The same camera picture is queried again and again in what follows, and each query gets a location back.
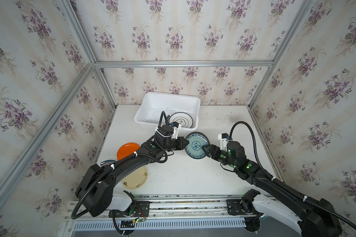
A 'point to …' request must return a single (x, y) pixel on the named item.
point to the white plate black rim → (183, 118)
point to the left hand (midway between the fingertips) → (189, 142)
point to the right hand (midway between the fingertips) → (208, 147)
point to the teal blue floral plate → (197, 140)
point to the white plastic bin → (152, 104)
